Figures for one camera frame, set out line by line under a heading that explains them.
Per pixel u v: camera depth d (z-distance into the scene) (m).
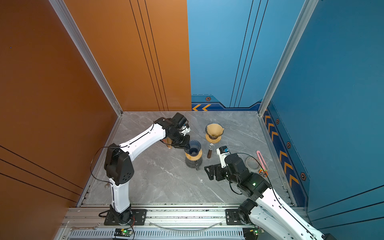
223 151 0.64
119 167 0.48
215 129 0.89
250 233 0.70
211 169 0.64
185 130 0.75
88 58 0.88
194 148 0.86
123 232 0.71
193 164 0.85
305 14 0.71
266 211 0.47
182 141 0.75
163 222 0.73
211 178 0.65
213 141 0.89
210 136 0.89
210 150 0.89
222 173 0.63
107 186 0.85
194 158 0.83
